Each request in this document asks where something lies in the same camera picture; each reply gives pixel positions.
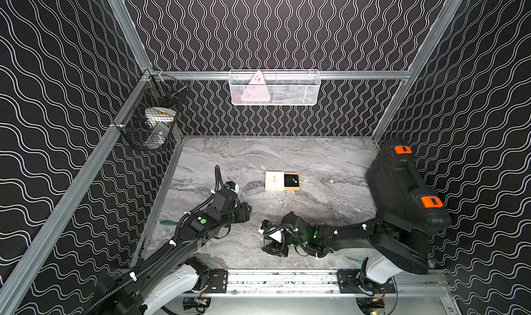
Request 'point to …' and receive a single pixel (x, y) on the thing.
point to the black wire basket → (161, 93)
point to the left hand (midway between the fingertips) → (247, 206)
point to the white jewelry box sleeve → (274, 181)
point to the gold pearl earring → (294, 180)
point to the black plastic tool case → (397, 186)
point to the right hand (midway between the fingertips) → (264, 241)
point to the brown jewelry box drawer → (289, 184)
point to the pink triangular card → (257, 89)
